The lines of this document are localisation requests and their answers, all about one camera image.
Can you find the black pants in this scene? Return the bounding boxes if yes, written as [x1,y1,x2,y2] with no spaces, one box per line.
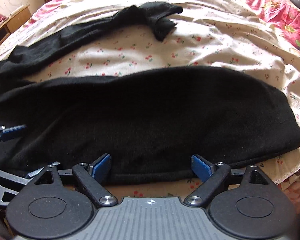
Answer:
[0,2,300,184]

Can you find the wooden bedside cabinet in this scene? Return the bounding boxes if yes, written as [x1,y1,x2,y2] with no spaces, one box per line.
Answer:
[0,5,31,46]

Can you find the cherry print bed sheet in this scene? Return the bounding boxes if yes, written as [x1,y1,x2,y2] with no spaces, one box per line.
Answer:
[0,0,300,211]

